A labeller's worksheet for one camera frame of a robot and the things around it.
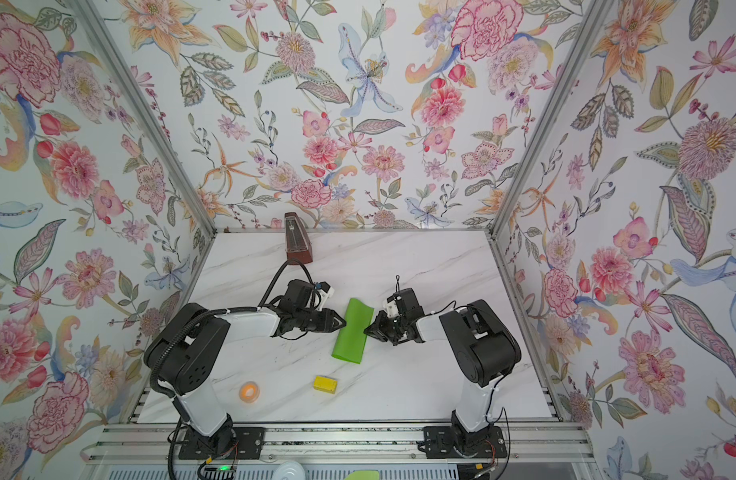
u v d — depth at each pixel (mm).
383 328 846
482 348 505
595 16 694
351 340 913
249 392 820
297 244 1063
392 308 925
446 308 653
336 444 750
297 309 770
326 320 823
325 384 829
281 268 750
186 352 485
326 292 879
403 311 784
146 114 868
